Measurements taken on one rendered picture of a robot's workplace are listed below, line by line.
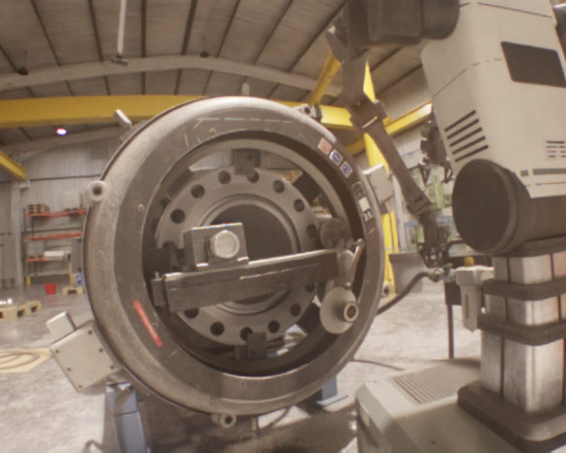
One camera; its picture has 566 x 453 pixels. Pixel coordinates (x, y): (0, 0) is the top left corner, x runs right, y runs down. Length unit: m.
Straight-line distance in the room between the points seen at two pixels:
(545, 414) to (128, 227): 0.76
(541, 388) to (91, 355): 0.76
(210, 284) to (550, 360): 0.59
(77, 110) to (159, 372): 12.32
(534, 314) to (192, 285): 0.57
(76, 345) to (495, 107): 0.80
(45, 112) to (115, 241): 12.48
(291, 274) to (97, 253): 0.38
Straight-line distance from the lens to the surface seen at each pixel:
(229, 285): 0.61
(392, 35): 0.51
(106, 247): 0.59
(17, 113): 13.37
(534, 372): 0.58
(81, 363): 0.65
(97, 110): 12.59
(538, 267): 0.57
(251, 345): 0.80
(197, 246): 0.54
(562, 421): 0.62
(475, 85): 0.55
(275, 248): 0.91
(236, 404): 0.69
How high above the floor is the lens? 0.61
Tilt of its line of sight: 3 degrees up
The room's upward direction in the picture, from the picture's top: 6 degrees counter-clockwise
